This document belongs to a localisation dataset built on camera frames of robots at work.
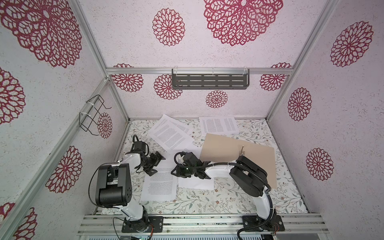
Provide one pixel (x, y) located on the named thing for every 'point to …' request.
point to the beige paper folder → (218, 148)
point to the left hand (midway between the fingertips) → (161, 166)
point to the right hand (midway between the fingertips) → (170, 172)
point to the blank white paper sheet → (196, 182)
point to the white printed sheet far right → (226, 125)
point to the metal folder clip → (241, 150)
